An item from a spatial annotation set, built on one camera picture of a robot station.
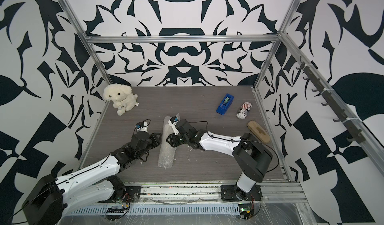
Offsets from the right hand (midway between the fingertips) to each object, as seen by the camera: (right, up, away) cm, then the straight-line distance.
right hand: (167, 137), depth 83 cm
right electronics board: (+38, -32, -13) cm, 51 cm away
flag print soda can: (+49, +14, +19) cm, 54 cm away
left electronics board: (-23, -34, -11) cm, 43 cm away
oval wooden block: (+54, +1, +10) cm, 55 cm away
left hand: (-5, +3, 0) cm, 5 cm away
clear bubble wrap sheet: (0, -7, -2) cm, 7 cm away
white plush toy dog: (-30, +23, +11) cm, 39 cm away
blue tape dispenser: (+36, +18, +20) cm, 45 cm away
